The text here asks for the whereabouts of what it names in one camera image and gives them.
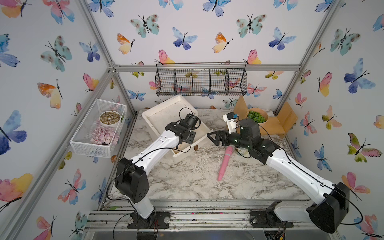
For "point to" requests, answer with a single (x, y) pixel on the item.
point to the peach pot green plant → (258, 114)
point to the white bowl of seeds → (109, 118)
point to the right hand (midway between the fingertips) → (214, 133)
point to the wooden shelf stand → (279, 125)
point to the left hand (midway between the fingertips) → (186, 133)
